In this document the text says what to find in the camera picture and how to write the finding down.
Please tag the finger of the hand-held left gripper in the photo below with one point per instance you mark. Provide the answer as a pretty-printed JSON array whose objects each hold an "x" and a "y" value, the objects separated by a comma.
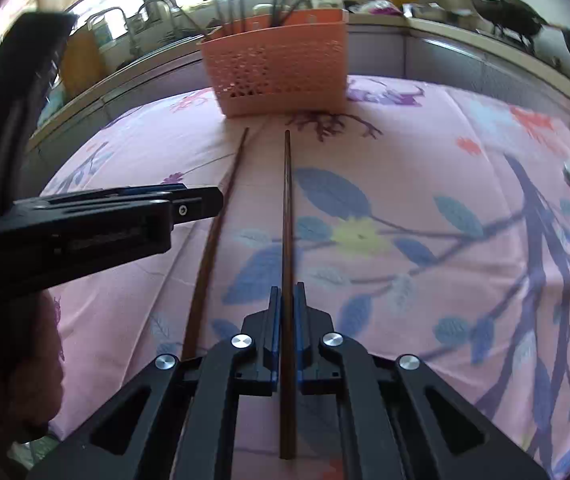
[
  {"x": 150, "y": 190},
  {"x": 197, "y": 204}
]

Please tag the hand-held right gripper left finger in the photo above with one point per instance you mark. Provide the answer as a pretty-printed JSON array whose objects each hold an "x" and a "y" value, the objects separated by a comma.
[{"x": 277, "y": 340}]

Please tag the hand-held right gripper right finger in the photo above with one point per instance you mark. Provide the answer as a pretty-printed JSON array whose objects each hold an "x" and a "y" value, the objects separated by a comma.
[{"x": 300, "y": 375}]

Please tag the single dark wood chopstick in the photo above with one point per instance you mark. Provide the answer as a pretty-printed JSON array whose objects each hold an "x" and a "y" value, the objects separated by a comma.
[
  {"x": 205, "y": 270},
  {"x": 287, "y": 210}
]

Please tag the orange plastic basket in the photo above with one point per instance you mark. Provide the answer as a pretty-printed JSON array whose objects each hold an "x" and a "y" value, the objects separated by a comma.
[{"x": 275, "y": 75}]

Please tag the bundle of wooden chopsticks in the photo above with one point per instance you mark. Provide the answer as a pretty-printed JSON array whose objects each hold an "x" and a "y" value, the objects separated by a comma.
[{"x": 240, "y": 10}]

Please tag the person's left hand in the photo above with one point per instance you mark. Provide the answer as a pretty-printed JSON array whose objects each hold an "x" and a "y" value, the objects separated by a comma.
[{"x": 10, "y": 370}]

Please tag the wooden cutting board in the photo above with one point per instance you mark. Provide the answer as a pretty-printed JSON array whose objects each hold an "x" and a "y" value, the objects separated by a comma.
[{"x": 82, "y": 62}]

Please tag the metal faucet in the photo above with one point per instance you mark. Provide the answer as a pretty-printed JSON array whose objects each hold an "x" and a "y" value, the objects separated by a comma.
[
  {"x": 112, "y": 15},
  {"x": 152, "y": 5}
]

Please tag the purple plastic bag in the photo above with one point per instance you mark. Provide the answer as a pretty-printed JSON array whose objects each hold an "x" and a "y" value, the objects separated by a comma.
[{"x": 380, "y": 7}]

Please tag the grey kitchen cabinets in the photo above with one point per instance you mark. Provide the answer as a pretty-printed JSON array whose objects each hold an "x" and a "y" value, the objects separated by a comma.
[{"x": 465, "y": 60}]

